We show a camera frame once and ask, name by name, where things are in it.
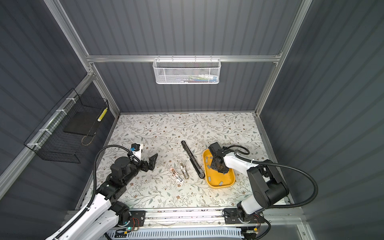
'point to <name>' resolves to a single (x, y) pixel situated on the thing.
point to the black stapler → (193, 160)
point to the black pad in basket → (83, 123)
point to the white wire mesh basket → (187, 71)
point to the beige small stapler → (184, 170)
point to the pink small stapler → (176, 175)
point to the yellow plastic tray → (213, 178)
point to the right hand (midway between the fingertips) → (218, 168)
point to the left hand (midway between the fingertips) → (148, 152)
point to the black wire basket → (66, 133)
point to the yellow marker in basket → (103, 114)
